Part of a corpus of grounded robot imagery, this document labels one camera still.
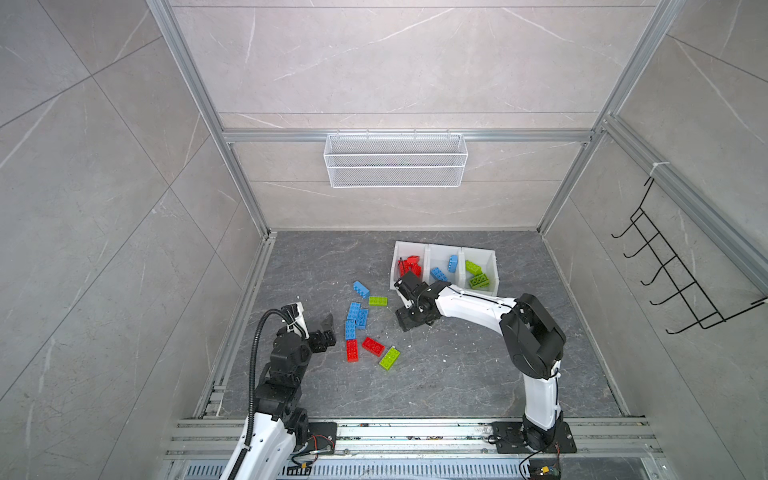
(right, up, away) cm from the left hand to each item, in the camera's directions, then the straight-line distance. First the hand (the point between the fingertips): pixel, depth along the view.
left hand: (314, 313), depth 80 cm
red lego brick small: (+16, -12, +8) cm, 21 cm away
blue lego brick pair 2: (+12, -4, +14) cm, 19 cm away
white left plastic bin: (+27, +18, +27) cm, 42 cm away
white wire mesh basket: (+23, +49, +21) cm, 58 cm away
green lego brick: (+17, 0, +18) cm, 25 cm away
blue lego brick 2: (+9, -7, +11) cm, 16 cm away
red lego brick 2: (+30, +14, +28) cm, 43 cm away
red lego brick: (+10, -13, +7) cm, 17 cm away
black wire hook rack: (+88, +7, -16) cm, 89 cm away
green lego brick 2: (+50, +12, +24) cm, 57 cm away
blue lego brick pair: (+9, -2, +15) cm, 18 cm away
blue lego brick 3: (+43, +13, +24) cm, 52 cm away
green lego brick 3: (+52, +7, +21) cm, 57 cm away
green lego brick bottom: (+21, -14, +6) cm, 26 cm away
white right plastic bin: (+56, +15, +25) cm, 63 cm away
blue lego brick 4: (+38, +9, +24) cm, 46 cm away
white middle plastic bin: (+38, +16, +28) cm, 50 cm away
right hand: (+27, -4, +14) cm, 30 cm away
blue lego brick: (+12, +4, +18) cm, 22 cm away
